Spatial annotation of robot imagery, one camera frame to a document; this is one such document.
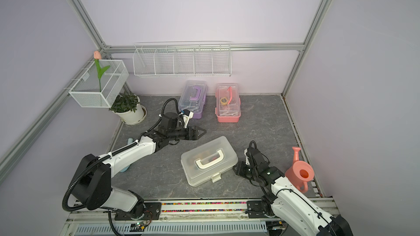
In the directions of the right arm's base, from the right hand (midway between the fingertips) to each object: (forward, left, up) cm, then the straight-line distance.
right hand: (235, 167), depth 83 cm
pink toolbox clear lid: (+43, +2, +4) cm, 44 cm away
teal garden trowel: (+17, +61, -2) cm, 63 cm away
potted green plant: (+32, +61, +13) cm, 70 cm away
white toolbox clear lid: (0, +14, +8) cm, 16 cm away
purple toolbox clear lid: (+42, +25, +9) cm, 50 cm away
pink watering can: (-6, -28, +7) cm, 30 cm away
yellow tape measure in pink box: (+43, +5, +3) cm, 43 cm away
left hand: (+13, +17, +13) cm, 25 cm away
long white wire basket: (+58, +30, +26) cm, 70 cm away
